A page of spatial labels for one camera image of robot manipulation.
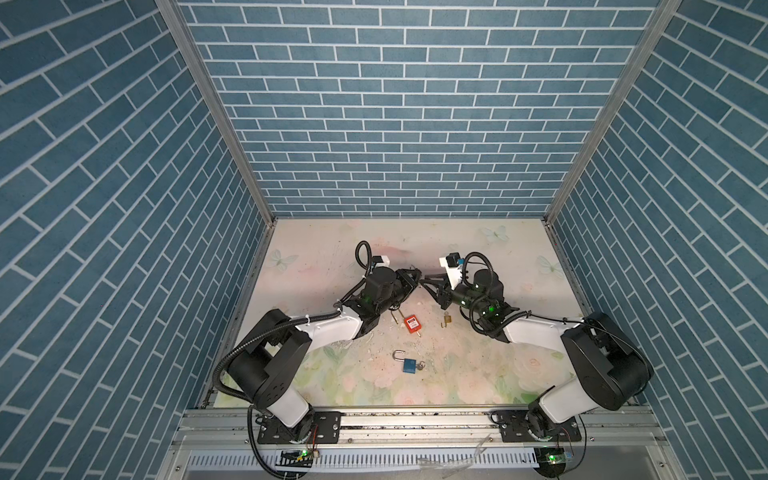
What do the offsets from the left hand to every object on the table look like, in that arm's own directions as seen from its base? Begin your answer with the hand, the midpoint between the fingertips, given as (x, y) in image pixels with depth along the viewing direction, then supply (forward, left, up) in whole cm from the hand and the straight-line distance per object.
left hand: (423, 274), depth 84 cm
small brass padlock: (-6, -9, -16) cm, 19 cm away
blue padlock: (-20, +4, -16) cm, 26 cm away
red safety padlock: (-7, +3, -15) cm, 17 cm away
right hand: (-1, +1, 0) cm, 1 cm away
